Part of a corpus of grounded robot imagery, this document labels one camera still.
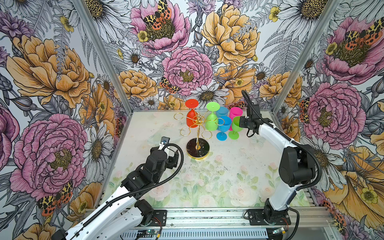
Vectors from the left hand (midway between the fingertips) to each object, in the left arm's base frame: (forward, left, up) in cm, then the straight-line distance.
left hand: (168, 153), depth 75 cm
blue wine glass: (+24, -32, -5) cm, 40 cm away
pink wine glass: (+34, -41, -6) cm, 54 cm away
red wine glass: (+23, -12, +2) cm, 26 cm away
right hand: (+23, -44, -6) cm, 50 cm away
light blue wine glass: (+37, -34, -9) cm, 51 cm away
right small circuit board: (-31, -53, -20) cm, 64 cm away
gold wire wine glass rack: (+14, -15, -19) cm, 28 cm away
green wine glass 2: (+25, -42, -20) cm, 53 cm away
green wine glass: (+25, -24, -3) cm, 35 cm away
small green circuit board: (-30, +8, -20) cm, 37 cm away
